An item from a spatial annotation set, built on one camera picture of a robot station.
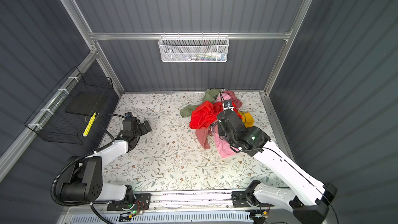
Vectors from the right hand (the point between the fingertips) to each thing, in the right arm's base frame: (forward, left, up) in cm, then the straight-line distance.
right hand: (226, 121), depth 71 cm
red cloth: (+8, +9, -4) cm, 13 cm away
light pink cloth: (0, -1, -27) cm, 27 cm away
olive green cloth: (+35, +6, -19) cm, 41 cm away
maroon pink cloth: (+35, -7, -20) cm, 41 cm away
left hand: (+10, +49, -18) cm, 53 cm away
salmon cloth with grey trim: (+8, +12, -26) cm, 30 cm away
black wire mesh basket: (+2, +76, +3) cm, 76 cm away
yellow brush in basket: (-2, +63, +1) cm, 63 cm away
